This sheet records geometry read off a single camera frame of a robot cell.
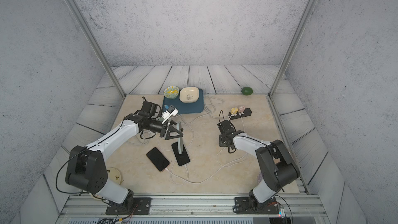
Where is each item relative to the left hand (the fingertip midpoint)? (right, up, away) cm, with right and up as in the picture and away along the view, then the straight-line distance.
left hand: (182, 133), depth 75 cm
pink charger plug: (+36, +11, +30) cm, 48 cm away
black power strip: (+40, +9, +32) cm, 52 cm away
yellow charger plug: (+31, +10, +27) cm, 42 cm away
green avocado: (+43, +25, +43) cm, 66 cm away
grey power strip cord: (+13, +10, +36) cm, 39 cm away
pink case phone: (-14, -18, +12) cm, 26 cm away
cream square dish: (-1, +21, +42) cm, 47 cm away
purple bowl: (+28, -9, -26) cm, 39 cm away
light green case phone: (-1, -2, -3) cm, 4 cm away
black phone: (-2, -17, +13) cm, 21 cm away
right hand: (+24, -7, +18) cm, 31 cm away
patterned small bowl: (-14, +24, +43) cm, 52 cm away
